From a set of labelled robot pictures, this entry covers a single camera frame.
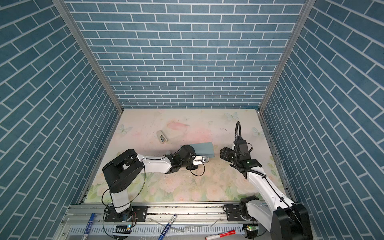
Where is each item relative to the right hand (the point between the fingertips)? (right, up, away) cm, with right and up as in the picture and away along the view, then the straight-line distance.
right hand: (223, 150), depth 86 cm
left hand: (-14, -5, +6) cm, 16 cm away
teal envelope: (-10, -2, +14) cm, 17 cm away
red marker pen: (-4, -36, -18) cm, 40 cm away
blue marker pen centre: (-29, -33, -16) cm, 47 cm away
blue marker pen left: (-66, -33, -16) cm, 76 cm away
